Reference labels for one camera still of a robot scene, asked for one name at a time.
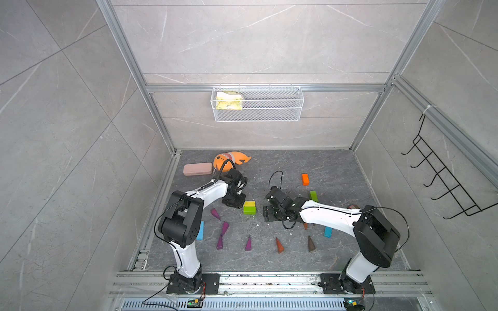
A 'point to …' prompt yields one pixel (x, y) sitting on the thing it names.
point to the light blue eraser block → (201, 232)
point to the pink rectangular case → (197, 169)
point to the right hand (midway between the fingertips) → (270, 213)
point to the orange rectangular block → (305, 179)
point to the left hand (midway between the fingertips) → (241, 202)
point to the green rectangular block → (249, 210)
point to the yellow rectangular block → (249, 203)
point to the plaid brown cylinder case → (353, 207)
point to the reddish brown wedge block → (279, 246)
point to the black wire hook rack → (467, 205)
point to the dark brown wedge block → (311, 246)
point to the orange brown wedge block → (305, 225)
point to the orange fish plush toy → (236, 157)
